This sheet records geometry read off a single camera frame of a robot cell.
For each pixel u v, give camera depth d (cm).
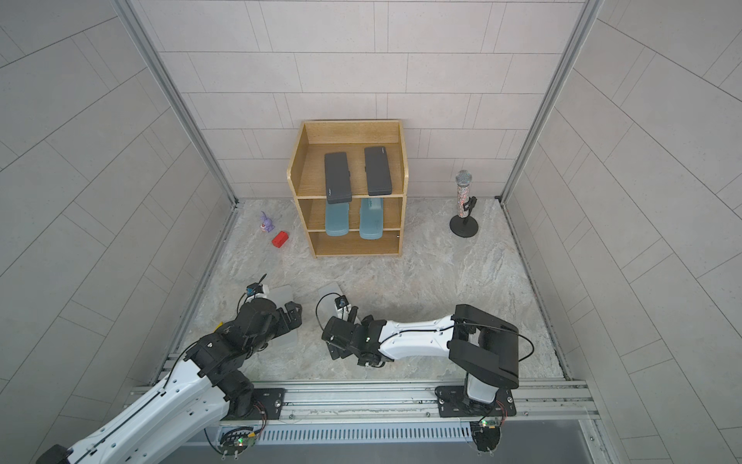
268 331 61
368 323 75
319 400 72
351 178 79
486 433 69
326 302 88
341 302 72
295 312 70
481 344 46
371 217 89
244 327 58
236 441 65
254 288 69
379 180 81
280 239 102
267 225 105
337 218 89
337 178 80
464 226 108
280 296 89
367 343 58
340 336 60
